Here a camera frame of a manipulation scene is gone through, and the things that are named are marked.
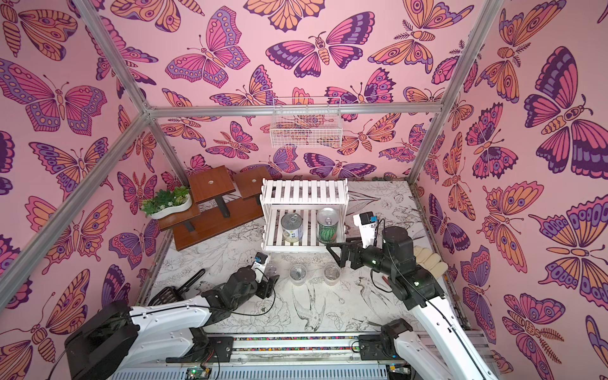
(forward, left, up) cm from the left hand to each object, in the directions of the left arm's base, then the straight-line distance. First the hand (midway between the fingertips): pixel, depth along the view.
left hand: (273, 270), depth 86 cm
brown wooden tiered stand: (+27, +24, +7) cm, 37 cm away
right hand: (-2, -21, +22) cm, 30 cm away
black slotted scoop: (-8, +34, -1) cm, 35 cm away
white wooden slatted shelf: (+19, -11, +8) cm, 23 cm away
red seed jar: (-2, -21, +1) cm, 21 cm away
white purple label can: (+9, -7, +16) cm, 19 cm away
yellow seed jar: (-1, 0, +2) cm, 3 cm away
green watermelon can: (+8, -19, +19) cm, 28 cm away
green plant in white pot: (+19, +39, +17) cm, 46 cm away
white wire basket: (+57, -12, +21) cm, 62 cm away
